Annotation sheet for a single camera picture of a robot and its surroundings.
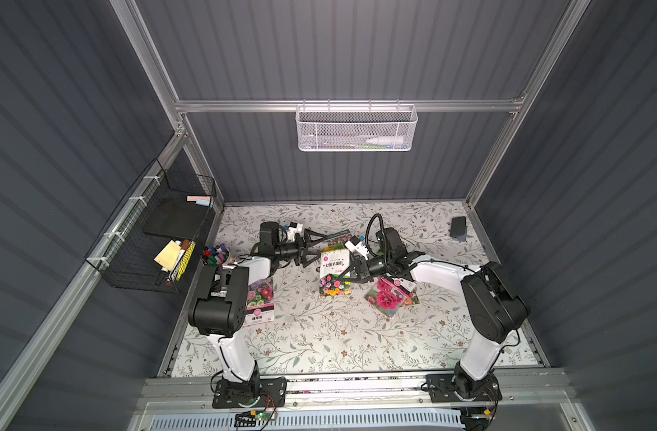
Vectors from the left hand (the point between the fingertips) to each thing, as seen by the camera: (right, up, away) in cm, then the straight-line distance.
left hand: (326, 249), depth 86 cm
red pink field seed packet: (+5, +2, +23) cm, 23 cm away
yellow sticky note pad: (-41, -1, -18) cm, 44 cm away
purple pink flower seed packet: (-23, -19, +5) cm, 30 cm away
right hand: (+5, -10, -6) cm, 13 cm away
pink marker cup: (-37, -2, +2) cm, 37 cm away
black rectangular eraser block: (+54, +7, +23) cm, 59 cm away
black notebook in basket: (-43, +10, -9) cm, 45 cm away
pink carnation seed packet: (+22, -16, +5) cm, 28 cm away
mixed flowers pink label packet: (+2, -4, -2) cm, 5 cm away
